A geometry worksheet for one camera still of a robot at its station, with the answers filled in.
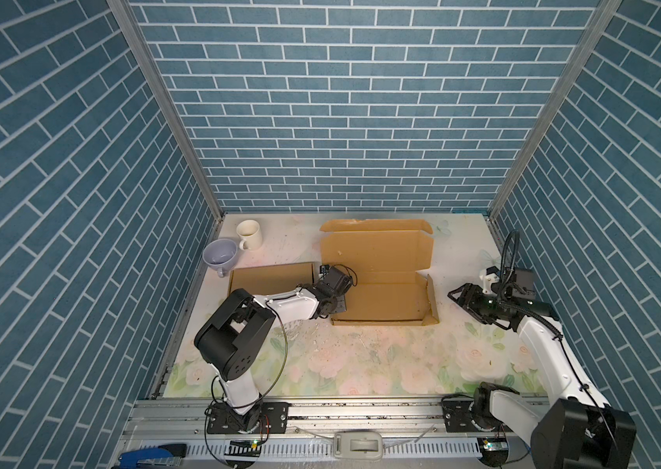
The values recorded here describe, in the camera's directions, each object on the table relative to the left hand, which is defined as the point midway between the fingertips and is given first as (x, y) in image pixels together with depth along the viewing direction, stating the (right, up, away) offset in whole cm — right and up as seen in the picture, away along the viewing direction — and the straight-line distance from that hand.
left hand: (338, 302), depth 95 cm
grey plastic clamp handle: (+5, -28, -27) cm, 39 cm away
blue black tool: (-39, -29, -28) cm, 56 cm away
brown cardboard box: (-24, +8, +2) cm, 25 cm away
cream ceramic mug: (-32, +23, +8) cm, 40 cm away
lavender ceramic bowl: (-43, +15, +10) cm, 46 cm away
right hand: (+34, +5, -12) cm, 36 cm away
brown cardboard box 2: (+15, +15, -4) cm, 22 cm away
